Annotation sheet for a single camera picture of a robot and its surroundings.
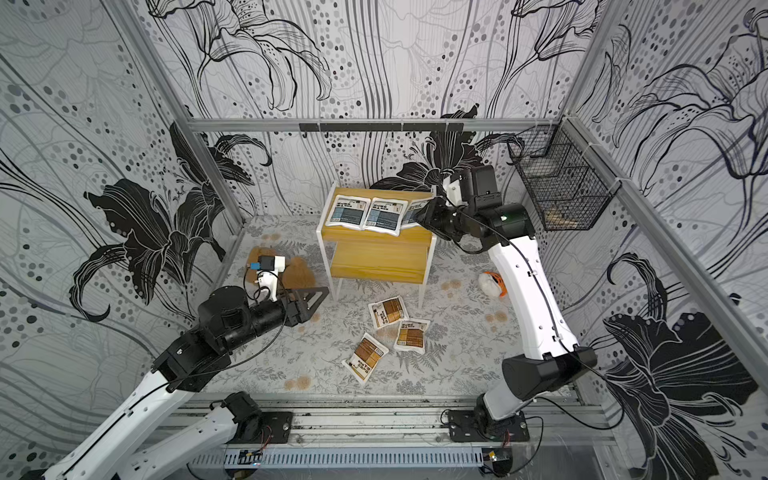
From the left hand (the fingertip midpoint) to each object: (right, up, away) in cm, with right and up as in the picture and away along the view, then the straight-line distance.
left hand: (327, 300), depth 64 cm
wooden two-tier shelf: (+10, +15, +7) cm, 19 cm away
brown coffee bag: (+7, -20, +18) cm, 27 cm away
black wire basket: (+67, +31, +25) cm, 78 cm away
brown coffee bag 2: (+20, -14, +22) cm, 33 cm away
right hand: (+21, +19, +5) cm, 29 cm away
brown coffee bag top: (+13, -8, +27) cm, 31 cm away
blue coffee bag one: (+3, +21, +11) cm, 24 cm away
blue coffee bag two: (+13, +19, +10) cm, 25 cm away
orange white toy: (+49, +1, +29) cm, 57 cm away
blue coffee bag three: (+19, +21, +11) cm, 31 cm away
